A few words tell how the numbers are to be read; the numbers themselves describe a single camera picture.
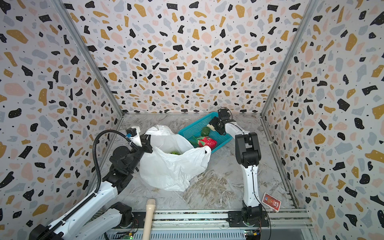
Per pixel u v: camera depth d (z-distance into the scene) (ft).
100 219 1.85
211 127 3.49
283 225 2.42
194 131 3.48
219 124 2.74
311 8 2.35
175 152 3.03
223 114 2.90
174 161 2.40
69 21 2.40
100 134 1.66
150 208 2.45
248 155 1.98
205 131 3.46
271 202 2.57
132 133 1.96
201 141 3.15
